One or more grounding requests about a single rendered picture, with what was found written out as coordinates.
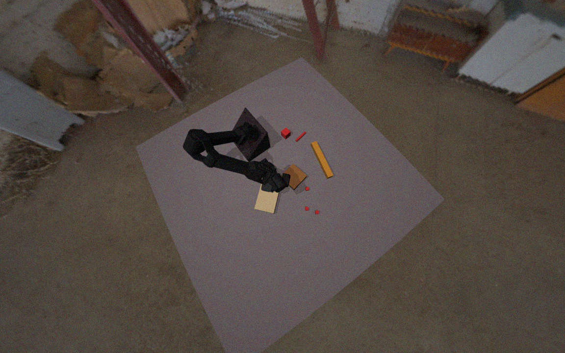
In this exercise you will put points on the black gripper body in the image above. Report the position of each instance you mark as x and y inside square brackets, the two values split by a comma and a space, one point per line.
[286, 178]

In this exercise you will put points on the red cube block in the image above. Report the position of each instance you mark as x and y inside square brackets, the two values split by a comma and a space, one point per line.
[285, 133]

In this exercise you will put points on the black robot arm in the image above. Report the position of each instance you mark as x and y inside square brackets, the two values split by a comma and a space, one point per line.
[198, 141]

